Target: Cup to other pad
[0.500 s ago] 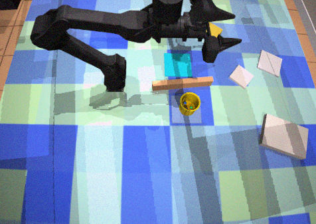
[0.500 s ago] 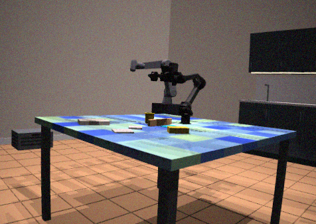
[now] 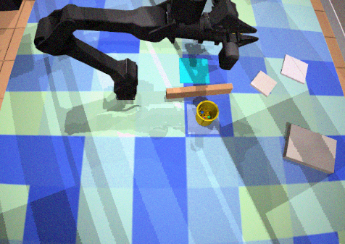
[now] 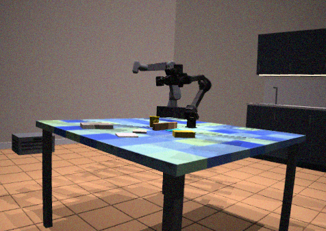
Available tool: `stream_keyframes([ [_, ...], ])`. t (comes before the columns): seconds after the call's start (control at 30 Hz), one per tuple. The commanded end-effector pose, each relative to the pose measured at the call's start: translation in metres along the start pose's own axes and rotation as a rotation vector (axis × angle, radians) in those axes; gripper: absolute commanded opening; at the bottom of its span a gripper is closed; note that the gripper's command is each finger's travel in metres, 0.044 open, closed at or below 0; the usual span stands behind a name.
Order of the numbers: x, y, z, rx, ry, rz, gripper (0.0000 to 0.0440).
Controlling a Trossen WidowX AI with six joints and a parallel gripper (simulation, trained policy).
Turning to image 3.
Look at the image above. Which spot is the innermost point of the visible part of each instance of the dark yellow cup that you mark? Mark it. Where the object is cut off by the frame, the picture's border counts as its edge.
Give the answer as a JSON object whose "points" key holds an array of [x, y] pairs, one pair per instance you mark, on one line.
{"points": [[210, 109]]}

